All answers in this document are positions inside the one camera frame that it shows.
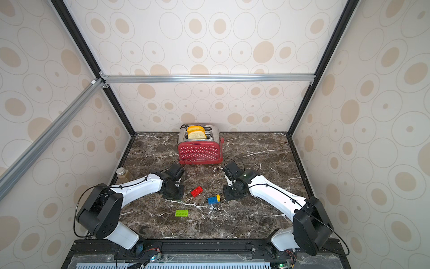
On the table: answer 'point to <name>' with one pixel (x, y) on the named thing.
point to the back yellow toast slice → (195, 128)
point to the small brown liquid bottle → (123, 176)
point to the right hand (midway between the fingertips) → (226, 198)
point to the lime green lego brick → (181, 213)
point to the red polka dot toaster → (208, 151)
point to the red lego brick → (196, 191)
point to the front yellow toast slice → (196, 134)
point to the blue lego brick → (211, 200)
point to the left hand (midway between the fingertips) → (184, 195)
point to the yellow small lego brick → (218, 198)
